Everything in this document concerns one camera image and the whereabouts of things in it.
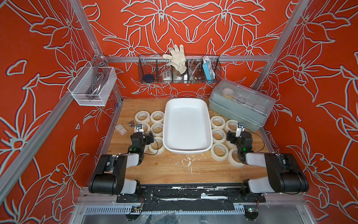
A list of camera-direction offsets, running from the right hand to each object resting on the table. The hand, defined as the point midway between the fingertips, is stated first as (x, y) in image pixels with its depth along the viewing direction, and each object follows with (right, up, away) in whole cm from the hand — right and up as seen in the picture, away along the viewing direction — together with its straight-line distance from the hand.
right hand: (234, 129), depth 92 cm
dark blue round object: (-59, +36, +7) cm, 70 cm away
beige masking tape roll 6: (-8, +4, +12) cm, 15 cm away
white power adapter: (-46, +37, +2) cm, 59 cm away
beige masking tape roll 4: (-54, -1, +9) cm, 55 cm away
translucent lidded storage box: (+3, +18, -2) cm, 18 cm away
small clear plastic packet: (-80, -1, +8) cm, 80 cm away
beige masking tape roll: (-66, +8, +15) cm, 69 cm away
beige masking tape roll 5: (-52, -12, 0) cm, 53 cm away
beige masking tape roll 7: (+1, +2, +9) cm, 9 cm away
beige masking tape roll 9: (-4, -10, -3) cm, 11 cm away
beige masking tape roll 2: (-55, +8, +16) cm, 58 cm away
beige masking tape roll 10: (-11, -14, -3) cm, 18 cm away
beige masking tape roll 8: (-9, -5, +6) cm, 12 cm away
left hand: (-62, -2, +1) cm, 62 cm away
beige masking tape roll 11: (-5, -16, -10) cm, 19 cm away
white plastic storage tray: (-32, +1, +9) cm, 33 cm away
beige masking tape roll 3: (-62, 0, +8) cm, 62 cm away
